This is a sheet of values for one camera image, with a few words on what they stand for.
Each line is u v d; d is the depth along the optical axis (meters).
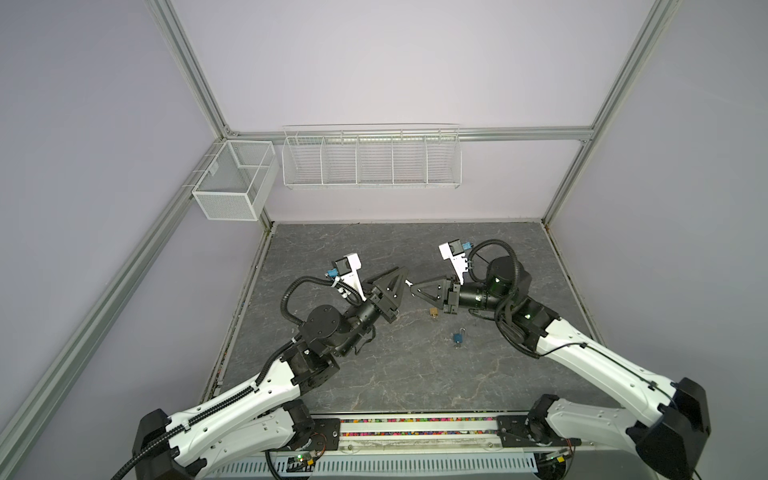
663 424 0.38
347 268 0.54
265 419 0.59
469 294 0.58
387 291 0.55
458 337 0.90
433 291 0.61
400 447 0.73
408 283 0.62
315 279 0.50
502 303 0.54
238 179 1.02
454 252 0.59
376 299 0.53
